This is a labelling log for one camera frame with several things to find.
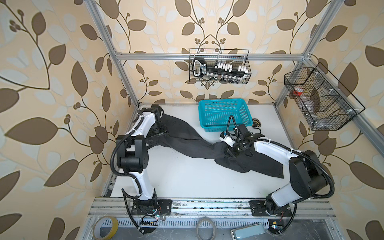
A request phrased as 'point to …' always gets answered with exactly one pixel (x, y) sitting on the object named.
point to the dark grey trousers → (191, 141)
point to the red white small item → (298, 91)
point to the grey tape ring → (204, 218)
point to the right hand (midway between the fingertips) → (228, 151)
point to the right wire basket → (326, 104)
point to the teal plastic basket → (214, 113)
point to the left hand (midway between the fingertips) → (161, 134)
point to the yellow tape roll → (98, 225)
